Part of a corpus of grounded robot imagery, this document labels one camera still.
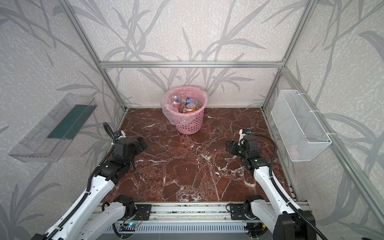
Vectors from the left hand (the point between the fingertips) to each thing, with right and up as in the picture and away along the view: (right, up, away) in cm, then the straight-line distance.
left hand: (139, 137), depth 78 cm
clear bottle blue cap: (+26, +22, +18) cm, 39 cm away
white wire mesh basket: (+76, +3, -17) cm, 78 cm away
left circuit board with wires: (-1, -41, -7) cm, 41 cm away
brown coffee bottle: (+27, +16, +7) cm, 32 cm away
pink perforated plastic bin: (+23, +18, +16) cm, 33 cm away
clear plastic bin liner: (+18, +11, +5) cm, 22 cm away
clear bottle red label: (+17, +19, +17) cm, 31 cm away
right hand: (+50, -2, +6) cm, 50 cm away
